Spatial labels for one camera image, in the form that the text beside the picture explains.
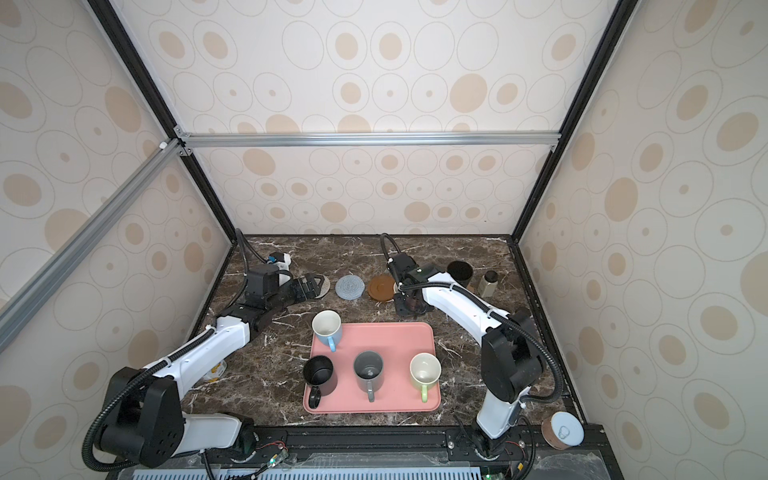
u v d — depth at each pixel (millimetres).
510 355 456
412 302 725
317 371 822
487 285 967
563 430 714
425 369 821
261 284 640
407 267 689
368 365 839
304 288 762
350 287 1035
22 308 515
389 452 731
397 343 921
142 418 407
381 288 1029
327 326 897
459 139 1509
